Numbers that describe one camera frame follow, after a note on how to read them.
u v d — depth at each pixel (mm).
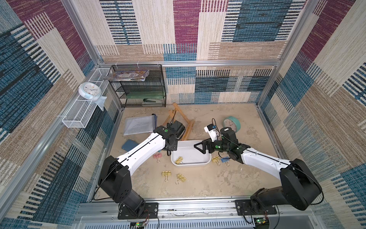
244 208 733
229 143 667
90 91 753
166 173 834
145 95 992
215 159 892
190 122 1043
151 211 726
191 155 909
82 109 935
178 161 890
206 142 730
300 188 424
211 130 757
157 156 903
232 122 961
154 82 1080
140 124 1089
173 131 645
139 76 870
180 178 822
